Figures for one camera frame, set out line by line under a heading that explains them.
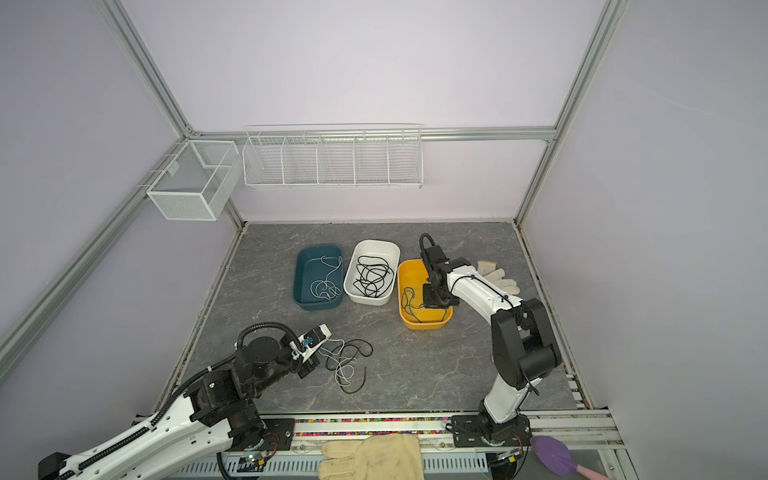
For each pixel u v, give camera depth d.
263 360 0.52
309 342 0.59
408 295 0.98
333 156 1.00
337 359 0.85
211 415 0.51
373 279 1.03
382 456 0.70
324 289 0.99
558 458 0.71
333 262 1.07
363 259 1.08
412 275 1.05
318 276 1.02
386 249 1.09
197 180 1.02
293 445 0.73
